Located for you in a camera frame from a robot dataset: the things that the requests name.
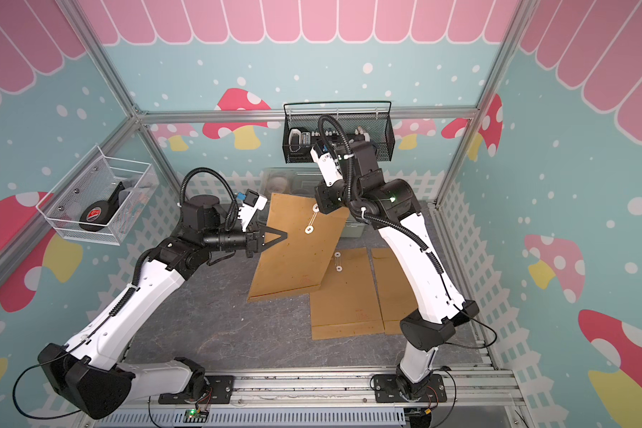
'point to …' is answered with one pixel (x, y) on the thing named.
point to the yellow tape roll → (279, 185)
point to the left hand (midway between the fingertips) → (284, 240)
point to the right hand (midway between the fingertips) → (318, 187)
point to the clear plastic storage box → (300, 182)
